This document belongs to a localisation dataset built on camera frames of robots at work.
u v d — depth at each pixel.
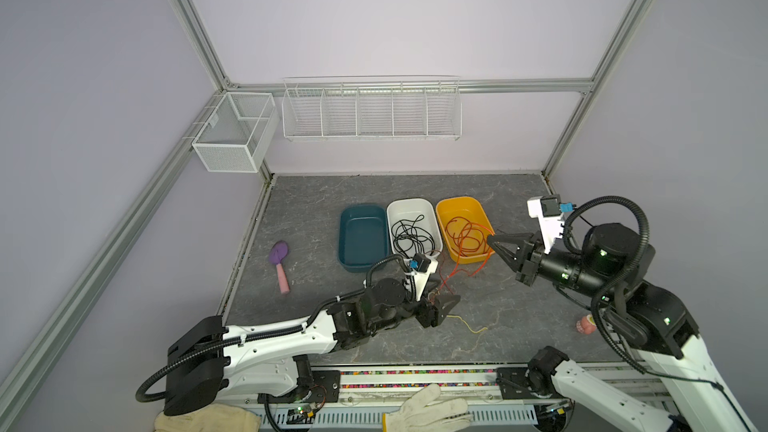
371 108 0.98
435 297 0.61
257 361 0.45
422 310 0.61
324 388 0.73
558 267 0.47
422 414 0.70
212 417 0.69
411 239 1.01
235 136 1.02
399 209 1.05
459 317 0.84
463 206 1.03
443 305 0.61
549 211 0.46
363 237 1.00
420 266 0.59
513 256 0.51
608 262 0.40
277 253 0.96
